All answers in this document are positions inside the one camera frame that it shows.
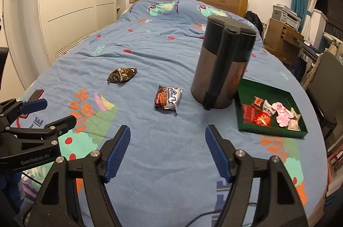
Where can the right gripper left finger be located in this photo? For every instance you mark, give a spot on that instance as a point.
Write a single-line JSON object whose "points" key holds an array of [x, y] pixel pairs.
{"points": [[57, 201]]}

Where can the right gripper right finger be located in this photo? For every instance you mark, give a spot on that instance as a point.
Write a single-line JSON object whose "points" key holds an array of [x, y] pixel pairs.
{"points": [[278, 202]]}

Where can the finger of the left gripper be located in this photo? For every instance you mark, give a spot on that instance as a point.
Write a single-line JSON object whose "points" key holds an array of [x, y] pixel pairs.
{"points": [[13, 109], [50, 131]]}

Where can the pink striped candy packet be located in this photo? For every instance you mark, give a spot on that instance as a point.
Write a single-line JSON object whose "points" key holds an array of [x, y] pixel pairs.
{"points": [[293, 125]]}

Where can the long red white packet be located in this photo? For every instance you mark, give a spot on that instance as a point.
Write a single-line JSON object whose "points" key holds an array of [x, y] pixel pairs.
{"points": [[263, 117]]}

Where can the pink cartoon snack packet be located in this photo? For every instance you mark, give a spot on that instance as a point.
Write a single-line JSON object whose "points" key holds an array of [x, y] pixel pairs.
{"points": [[283, 114]]}

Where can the olive green candy packet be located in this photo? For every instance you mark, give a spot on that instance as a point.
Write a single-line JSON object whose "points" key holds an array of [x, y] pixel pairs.
{"points": [[295, 115]]}

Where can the red snack packet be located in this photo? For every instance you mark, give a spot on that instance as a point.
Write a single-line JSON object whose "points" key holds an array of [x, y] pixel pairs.
{"points": [[248, 112]]}

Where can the small orange-red candy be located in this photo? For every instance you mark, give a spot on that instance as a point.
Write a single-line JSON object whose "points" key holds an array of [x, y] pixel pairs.
{"points": [[258, 102]]}

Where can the red case smartphone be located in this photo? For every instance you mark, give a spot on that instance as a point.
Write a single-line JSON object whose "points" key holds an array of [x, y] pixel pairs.
{"points": [[34, 96]]}

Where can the dark brown snack packet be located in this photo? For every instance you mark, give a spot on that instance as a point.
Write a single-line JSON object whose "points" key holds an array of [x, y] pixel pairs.
{"points": [[122, 75]]}

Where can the blue patterned bed cover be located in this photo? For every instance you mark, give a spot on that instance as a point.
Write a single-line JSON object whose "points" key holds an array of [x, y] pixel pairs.
{"points": [[167, 176]]}

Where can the green cardboard tray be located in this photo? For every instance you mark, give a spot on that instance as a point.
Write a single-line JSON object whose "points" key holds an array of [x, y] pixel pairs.
{"points": [[246, 93]]}

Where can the grey chair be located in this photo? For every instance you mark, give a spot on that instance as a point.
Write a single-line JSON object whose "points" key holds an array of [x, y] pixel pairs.
{"points": [[325, 92]]}

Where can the wooden desk cabinet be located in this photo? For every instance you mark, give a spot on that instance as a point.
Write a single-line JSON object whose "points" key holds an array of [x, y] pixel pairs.
{"points": [[283, 42]]}

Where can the black grey electric kettle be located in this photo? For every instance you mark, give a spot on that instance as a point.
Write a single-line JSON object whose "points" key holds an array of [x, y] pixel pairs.
{"points": [[225, 53]]}

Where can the black bag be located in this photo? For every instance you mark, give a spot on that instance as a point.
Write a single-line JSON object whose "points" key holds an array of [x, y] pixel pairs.
{"points": [[253, 19]]}

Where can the white printer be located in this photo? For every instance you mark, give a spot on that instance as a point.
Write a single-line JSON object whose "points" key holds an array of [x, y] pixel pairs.
{"points": [[283, 14]]}

